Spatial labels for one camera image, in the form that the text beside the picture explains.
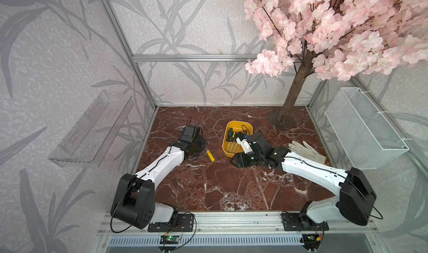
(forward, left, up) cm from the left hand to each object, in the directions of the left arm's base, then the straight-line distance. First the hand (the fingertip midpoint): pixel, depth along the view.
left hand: (207, 142), depth 88 cm
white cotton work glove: (+1, -57, -10) cm, 58 cm away
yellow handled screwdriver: (-8, -2, -1) cm, 8 cm away
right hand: (-11, -13, +2) cm, 17 cm away
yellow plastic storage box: (+16, -15, -10) cm, 23 cm away
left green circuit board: (-41, +15, -13) cm, 45 cm away
